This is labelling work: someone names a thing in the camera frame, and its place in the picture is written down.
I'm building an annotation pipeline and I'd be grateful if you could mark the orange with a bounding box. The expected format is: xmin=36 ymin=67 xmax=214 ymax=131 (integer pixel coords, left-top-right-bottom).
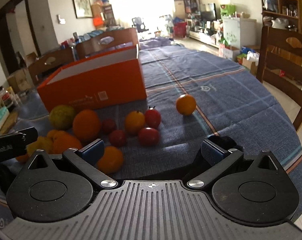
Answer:
xmin=97 ymin=146 xmax=124 ymax=174
xmin=175 ymin=94 xmax=197 ymax=116

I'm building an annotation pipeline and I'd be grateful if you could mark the large orange fruit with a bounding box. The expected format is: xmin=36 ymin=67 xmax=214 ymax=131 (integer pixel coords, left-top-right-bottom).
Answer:
xmin=72 ymin=109 xmax=101 ymax=141

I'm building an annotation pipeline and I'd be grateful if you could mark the yellow fruit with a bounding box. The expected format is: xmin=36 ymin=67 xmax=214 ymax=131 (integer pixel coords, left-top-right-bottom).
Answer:
xmin=26 ymin=136 xmax=53 ymax=156

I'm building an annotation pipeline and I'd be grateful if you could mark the small red tomato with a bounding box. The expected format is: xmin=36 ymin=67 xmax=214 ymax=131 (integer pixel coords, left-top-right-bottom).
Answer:
xmin=108 ymin=129 xmax=127 ymax=147

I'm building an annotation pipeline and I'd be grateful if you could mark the dark red tomato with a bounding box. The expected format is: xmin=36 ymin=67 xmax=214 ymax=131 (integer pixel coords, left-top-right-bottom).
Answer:
xmin=101 ymin=119 xmax=117 ymax=134

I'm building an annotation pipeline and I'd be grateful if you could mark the yellow-green citrus fruit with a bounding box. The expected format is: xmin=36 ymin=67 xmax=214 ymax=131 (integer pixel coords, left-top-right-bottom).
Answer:
xmin=49 ymin=105 xmax=76 ymax=131

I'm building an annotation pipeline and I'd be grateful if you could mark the yellow-orange fruit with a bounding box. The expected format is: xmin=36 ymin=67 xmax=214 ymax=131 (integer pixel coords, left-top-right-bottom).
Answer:
xmin=124 ymin=111 xmax=145 ymax=135

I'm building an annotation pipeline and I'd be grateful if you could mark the red tomato front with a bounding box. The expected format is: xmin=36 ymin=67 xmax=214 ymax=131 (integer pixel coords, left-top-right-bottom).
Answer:
xmin=138 ymin=127 xmax=160 ymax=147

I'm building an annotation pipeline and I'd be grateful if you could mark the red tomato with stem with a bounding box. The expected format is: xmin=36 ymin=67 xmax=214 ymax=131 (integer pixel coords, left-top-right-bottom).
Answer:
xmin=144 ymin=107 xmax=161 ymax=129

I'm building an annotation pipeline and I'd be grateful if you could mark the red-label bottle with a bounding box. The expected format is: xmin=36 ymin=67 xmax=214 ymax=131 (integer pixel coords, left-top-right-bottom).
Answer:
xmin=0 ymin=86 xmax=14 ymax=112

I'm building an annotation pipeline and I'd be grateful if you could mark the wooden chair far left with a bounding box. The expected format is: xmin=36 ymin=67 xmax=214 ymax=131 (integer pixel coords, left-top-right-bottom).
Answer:
xmin=28 ymin=47 xmax=74 ymax=86

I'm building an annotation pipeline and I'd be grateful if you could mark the wooden chair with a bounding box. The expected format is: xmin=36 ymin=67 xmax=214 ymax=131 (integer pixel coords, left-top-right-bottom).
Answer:
xmin=28 ymin=47 xmax=74 ymax=86
xmin=75 ymin=28 xmax=139 ymax=59
xmin=256 ymin=27 xmax=302 ymax=131

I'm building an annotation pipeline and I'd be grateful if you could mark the orange cardboard box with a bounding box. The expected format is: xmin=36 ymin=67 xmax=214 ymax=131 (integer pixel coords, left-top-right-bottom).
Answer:
xmin=37 ymin=46 xmax=146 ymax=111

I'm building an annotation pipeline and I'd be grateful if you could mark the wooden chair right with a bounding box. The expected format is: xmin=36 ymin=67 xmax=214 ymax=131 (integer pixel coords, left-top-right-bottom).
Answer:
xmin=256 ymin=27 xmax=302 ymax=131

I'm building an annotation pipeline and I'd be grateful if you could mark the white cabinet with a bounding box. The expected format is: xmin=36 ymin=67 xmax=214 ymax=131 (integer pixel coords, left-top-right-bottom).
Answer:
xmin=223 ymin=17 xmax=257 ymax=49

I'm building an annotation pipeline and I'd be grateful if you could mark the wooden chair far middle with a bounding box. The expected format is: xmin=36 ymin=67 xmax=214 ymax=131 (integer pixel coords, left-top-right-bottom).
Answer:
xmin=75 ymin=28 xmax=139 ymax=59

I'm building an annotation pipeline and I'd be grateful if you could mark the red basket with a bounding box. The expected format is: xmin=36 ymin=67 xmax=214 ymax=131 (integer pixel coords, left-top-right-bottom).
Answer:
xmin=173 ymin=22 xmax=187 ymax=38

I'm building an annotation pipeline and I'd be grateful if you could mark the wooden bookshelf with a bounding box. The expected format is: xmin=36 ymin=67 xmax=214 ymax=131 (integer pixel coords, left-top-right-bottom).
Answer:
xmin=261 ymin=0 xmax=302 ymax=34

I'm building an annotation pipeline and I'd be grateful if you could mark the dark door frame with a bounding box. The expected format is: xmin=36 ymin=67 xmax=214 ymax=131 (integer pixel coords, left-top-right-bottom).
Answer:
xmin=0 ymin=0 xmax=41 ymax=75

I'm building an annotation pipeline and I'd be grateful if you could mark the framed wall painting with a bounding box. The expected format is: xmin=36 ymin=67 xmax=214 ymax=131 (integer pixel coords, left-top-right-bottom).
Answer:
xmin=72 ymin=0 xmax=93 ymax=18

